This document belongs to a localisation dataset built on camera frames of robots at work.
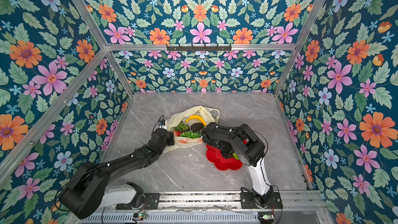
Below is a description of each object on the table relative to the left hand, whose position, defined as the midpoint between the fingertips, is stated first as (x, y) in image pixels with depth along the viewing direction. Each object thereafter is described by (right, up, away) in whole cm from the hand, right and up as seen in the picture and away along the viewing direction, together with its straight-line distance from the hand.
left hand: (173, 128), depth 88 cm
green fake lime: (+2, -1, +8) cm, 8 cm away
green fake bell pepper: (+35, -14, -7) cm, 38 cm away
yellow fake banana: (+12, +6, +15) cm, 20 cm away
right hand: (+37, -14, -2) cm, 39 cm away
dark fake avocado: (+13, 0, +9) cm, 16 cm away
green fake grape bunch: (+9, -4, +6) cm, 12 cm away
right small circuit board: (+47, -38, -17) cm, 63 cm away
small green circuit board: (-12, -38, -17) cm, 43 cm away
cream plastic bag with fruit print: (+20, +7, +10) cm, 24 cm away
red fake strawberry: (+1, -4, +5) cm, 7 cm away
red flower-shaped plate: (+28, -19, -1) cm, 34 cm away
